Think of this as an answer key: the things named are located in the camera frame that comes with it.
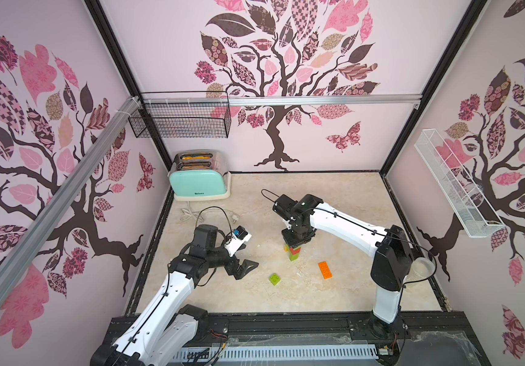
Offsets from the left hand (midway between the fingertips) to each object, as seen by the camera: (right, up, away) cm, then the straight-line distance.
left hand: (247, 259), depth 77 cm
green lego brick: (+14, +4, -2) cm, 15 cm away
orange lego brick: (+30, -7, +11) cm, 33 cm away
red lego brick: (+18, 0, +10) cm, 21 cm away
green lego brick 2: (+10, -9, +7) cm, 15 cm away
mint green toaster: (-24, +31, +24) cm, 46 cm away
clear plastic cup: (+62, -4, +3) cm, 63 cm away
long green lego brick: (+17, -3, +12) cm, 21 cm away
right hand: (+18, +4, +5) cm, 19 cm away
